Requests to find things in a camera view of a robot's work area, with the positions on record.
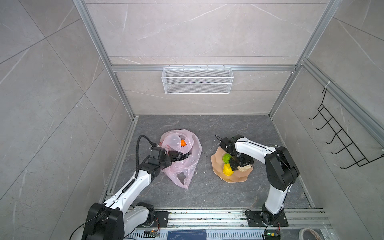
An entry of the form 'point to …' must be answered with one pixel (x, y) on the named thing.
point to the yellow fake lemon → (227, 170)
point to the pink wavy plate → (217, 163)
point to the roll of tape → (317, 236)
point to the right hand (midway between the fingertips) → (243, 164)
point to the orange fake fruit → (183, 143)
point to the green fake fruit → (226, 157)
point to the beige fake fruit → (244, 168)
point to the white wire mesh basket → (197, 80)
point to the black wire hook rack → (349, 147)
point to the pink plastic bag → (183, 169)
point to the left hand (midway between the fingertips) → (167, 155)
